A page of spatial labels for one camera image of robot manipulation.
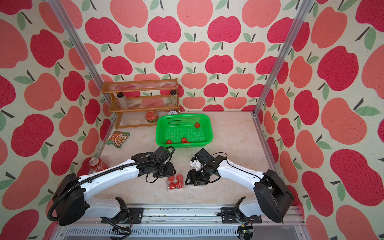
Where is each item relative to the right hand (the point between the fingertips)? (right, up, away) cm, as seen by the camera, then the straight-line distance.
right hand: (190, 186), depth 79 cm
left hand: (-9, +5, 0) cm, 10 cm away
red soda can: (-51, +11, +3) cm, 53 cm away
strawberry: (-11, +2, +5) cm, 12 cm away
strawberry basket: (-15, +21, +22) cm, 34 cm away
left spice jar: (-46, +51, +20) cm, 71 cm away
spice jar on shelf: (-11, +51, +23) cm, 57 cm away
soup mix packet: (-51, +24, +24) cm, 61 cm away
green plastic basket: (-12, +32, +33) cm, 47 cm away
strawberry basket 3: (+5, +33, +31) cm, 46 cm away
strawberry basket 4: (-6, +2, +9) cm, 11 cm away
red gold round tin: (-30, +40, +33) cm, 60 cm away
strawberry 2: (-10, -1, +3) cm, 10 cm away
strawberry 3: (-6, +1, +2) cm, 6 cm away
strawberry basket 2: (-4, +22, +23) cm, 32 cm away
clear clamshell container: (-8, +1, +4) cm, 9 cm away
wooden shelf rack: (-42, +50, +37) cm, 75 cm away
